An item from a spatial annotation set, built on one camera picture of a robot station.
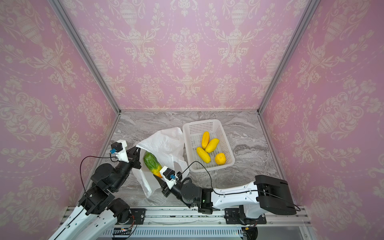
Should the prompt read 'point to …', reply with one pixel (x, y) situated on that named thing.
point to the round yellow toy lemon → (220, 158)
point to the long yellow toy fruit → (203, 155)
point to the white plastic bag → (167, 145)
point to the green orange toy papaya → (152, 163)
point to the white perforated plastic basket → (193, 133)
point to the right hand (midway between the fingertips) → (159, 171)
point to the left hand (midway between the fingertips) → (141, 146)
